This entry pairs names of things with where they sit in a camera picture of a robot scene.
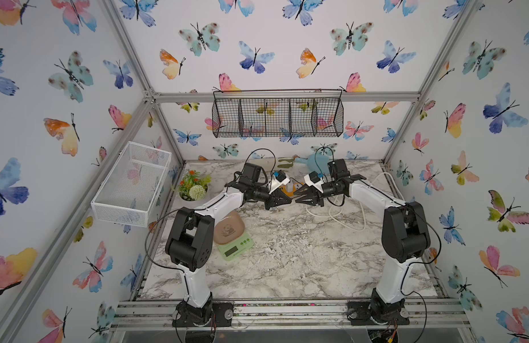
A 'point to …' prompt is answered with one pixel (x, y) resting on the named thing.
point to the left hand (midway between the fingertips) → (290, 197)
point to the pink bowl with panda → (229, 228)
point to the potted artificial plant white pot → (193, 189)
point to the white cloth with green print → (287, 162)
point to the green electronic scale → (233, 249)
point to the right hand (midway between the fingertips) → (298, 194)
